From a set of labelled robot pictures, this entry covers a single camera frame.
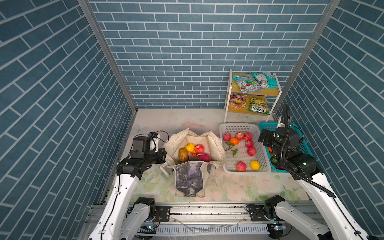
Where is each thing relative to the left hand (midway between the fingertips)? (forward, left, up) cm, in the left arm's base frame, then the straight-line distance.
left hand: (167, 151), depth 76 cm
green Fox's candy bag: (+33, -58, +1) cm, 67 cm away
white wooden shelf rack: (+28, -47, +16) cm, 57 cm away
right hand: (+4, -50, +14) cm, 52 cm away
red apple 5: (-3, -41, -12) cm, 43 cm away
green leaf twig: (+14, -38, -16) cm, 44 cm away
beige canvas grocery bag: (-12, -12, -1) cm, 17 cm away
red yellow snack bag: (+38, -44, +1) cm, 58 cm away
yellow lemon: (-2, -50, -13) cm, 52 cm away
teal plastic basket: (+8, -82, -9) cm, 82 cm away
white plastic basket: (+9, -48, -17) cm, 51 cm away
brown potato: (+3, -8, -9) cm, 12 cm away
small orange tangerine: (+15, -40, -13) cm, 45 cm away
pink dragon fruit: (+1, -18, -7) cm, 20 cm away
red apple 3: (+13, -50, -13) cm, 53 cm away
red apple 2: (+18, -36, -13) cm, 42 cm away
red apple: (+8, -17, -12) cm, 22 cm away
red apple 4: (+7, -50, -13) cm, 52 cm away
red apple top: (+19, -45, -13) cm, 50 cm away
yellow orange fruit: (+9, -12, -11) cm, 18 cm away
